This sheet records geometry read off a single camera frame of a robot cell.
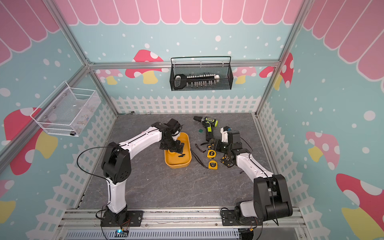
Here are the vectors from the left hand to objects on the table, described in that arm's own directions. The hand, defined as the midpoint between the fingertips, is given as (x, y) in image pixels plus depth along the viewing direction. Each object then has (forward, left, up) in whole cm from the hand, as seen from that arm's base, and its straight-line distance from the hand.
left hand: (174, 151), depth 91 cm
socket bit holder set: (+33, -4, +28) cm, 43 cm away
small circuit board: (-41, +23, -10) cm, 48 cm away
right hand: (+3, -23, +5) cm, 23 cm away
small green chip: (+22, -16, -7) cm, 28 cm away
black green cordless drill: (+26, -23, -3) cm, 34 cm away
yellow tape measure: (+1, -23, -4) cm, 24 cm away
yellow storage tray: (-2, +2, -7) cm, 7 cm away
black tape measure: (-4, -32, -4) cm, 33 cm away
